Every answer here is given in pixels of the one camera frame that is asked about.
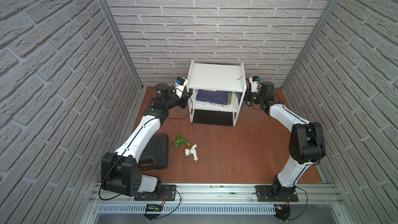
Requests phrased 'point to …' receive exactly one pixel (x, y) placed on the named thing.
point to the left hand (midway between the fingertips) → (184, 88)
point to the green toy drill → (180, 139)
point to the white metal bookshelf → (216, 77)
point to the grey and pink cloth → (249, 85)
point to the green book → (229, 97)
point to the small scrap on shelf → (240, 78)
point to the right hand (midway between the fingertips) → (242, 90)
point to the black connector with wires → (282, 211)
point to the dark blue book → (213, 96)
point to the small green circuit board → (153, 207)
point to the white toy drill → (187, 151)
